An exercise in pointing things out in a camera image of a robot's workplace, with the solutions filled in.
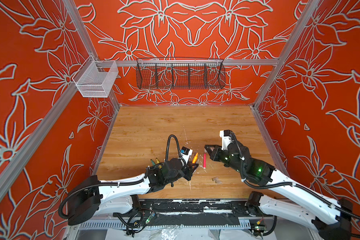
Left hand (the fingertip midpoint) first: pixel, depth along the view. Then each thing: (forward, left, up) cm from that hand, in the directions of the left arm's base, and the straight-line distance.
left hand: (198, 164), depth 73 cm
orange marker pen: (+2, +2, +4) cm, 4 cm away
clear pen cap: (-3, -13, -14) cm, 20 cm away
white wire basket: (+46, +66, +16) cm, 82 cm away
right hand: (+5, -1, +9) cm, 10 cm away
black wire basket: (+56, +12, +16) cm, 60 cm away
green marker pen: (+6, +26, -16) cm, 31 cm away
